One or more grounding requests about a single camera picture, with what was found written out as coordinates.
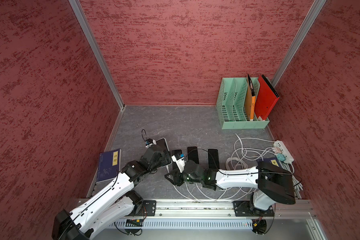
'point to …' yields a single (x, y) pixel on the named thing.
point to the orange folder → (250, 100)
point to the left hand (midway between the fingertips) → (165, 158)
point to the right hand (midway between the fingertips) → (168, 178)
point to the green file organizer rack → (230, 104)
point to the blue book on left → (109, 165)
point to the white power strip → (289, 158)
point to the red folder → (266, 97)
